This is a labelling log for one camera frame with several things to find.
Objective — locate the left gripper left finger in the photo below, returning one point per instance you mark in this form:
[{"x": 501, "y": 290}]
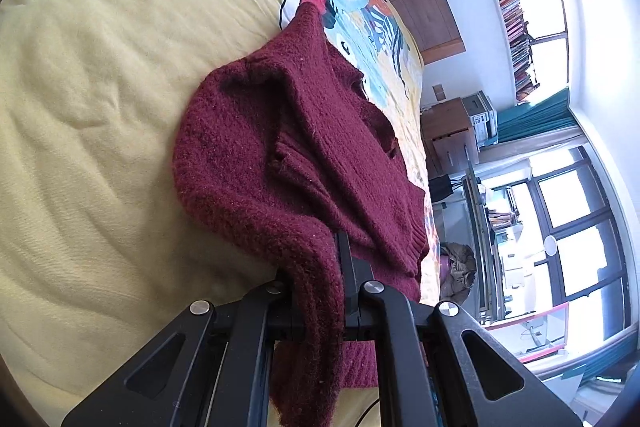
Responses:
[{"x": 209, "y": 366}]

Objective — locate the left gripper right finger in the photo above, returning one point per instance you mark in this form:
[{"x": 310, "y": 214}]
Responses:
[{"x": 436, "y": 365}]

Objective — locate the dark red knit sweater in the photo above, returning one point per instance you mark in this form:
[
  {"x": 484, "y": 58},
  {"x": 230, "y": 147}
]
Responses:
[{"x": 276, "y": 153}]

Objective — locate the beige clothes on chair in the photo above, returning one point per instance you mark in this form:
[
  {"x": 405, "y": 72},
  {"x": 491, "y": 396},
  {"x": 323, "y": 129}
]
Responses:
[{"x": 457, "y": 271}]

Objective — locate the long desk by window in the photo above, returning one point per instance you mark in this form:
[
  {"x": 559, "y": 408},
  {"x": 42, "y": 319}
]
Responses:
[{"x": 489, "y": 272}]

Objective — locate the black bag by desk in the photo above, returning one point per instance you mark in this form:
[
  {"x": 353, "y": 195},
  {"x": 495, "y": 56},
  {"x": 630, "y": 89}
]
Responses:
[{"x": 440, "y": 187}]

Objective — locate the wooden drawer chest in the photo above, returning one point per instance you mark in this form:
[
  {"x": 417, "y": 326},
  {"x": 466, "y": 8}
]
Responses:
[{"x": 448, "y": 138}]

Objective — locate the white printer on chest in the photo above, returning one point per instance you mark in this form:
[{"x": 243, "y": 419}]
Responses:
[{"x": 483, "y": 117}]

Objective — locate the teal curtain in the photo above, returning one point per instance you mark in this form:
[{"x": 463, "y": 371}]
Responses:
[{"x": 527, "y": 119}]

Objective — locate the yellow printed bed cover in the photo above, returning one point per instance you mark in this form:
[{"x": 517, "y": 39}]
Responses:
[{"x": 97, "y": 254}]

